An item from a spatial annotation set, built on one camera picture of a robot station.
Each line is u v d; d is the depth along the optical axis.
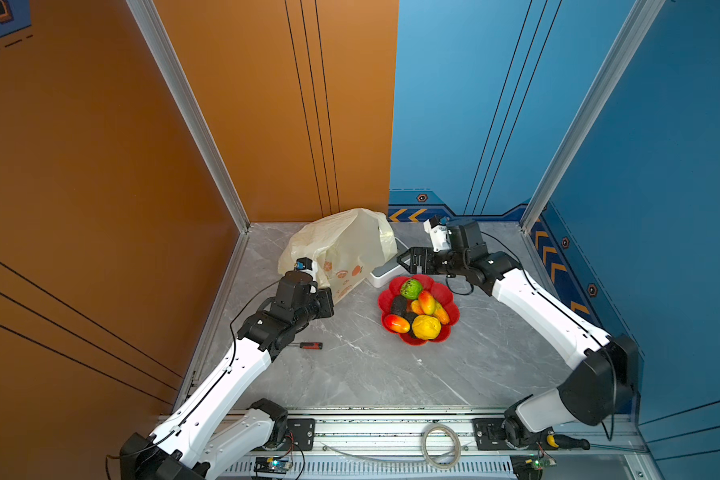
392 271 0.97
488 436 0.72
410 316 0.88
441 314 0.89
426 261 0.68
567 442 0.70
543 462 0.69
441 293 0.98
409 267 0.71
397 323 0.85
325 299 0.67
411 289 0.94
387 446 0.74
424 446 0.71
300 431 0.75
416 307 0.92
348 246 1.08
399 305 0.92
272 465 0.71
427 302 0.89
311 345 0.87
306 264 0.67
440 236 0.71
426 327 0.82
